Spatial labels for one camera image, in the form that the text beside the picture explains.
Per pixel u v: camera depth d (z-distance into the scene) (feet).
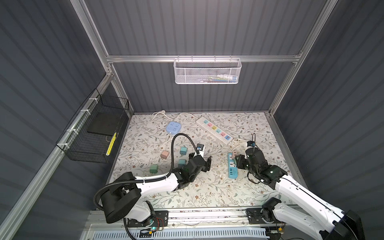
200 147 2.32
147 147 3.33
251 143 2.35
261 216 2.38
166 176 1.78
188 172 2.04
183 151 3.19
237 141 3.26
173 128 3.55
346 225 1.29
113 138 2.32
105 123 2.51
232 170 2.84
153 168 2.92
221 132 3.45
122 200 1.40
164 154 3.20
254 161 1.97
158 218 2.38
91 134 2.37
